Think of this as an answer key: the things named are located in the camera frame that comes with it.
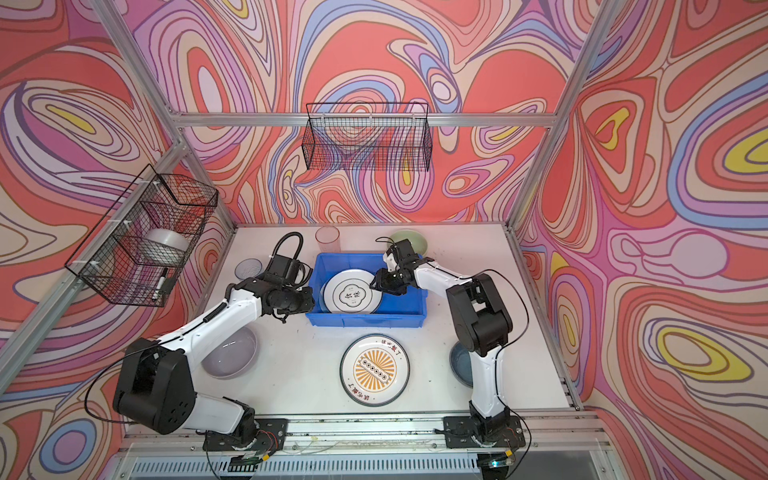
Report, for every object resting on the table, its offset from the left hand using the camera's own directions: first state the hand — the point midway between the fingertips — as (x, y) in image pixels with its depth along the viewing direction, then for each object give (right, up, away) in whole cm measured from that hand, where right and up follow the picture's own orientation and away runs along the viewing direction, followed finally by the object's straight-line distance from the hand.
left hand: (316, 300), depth 88 cm
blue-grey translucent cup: (-23, +9, +6) cm, 26 cm away
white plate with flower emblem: (+8, +1, +11) cm, 14 cm away
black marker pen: (-35, +7, -15) cm, 38 cm away
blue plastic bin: (+28, -5, +11) cm, 31 cm away
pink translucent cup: (+1, +19, +11) cm, 22 cm away
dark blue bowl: (+42, -18, -4) cm, 46 cm away
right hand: (+18, +1, +9) cm, 20 cm away
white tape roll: (-32, +16, -17) cm, 40 cm away
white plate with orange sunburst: (+18, -19, -5) cm, 26 cm away
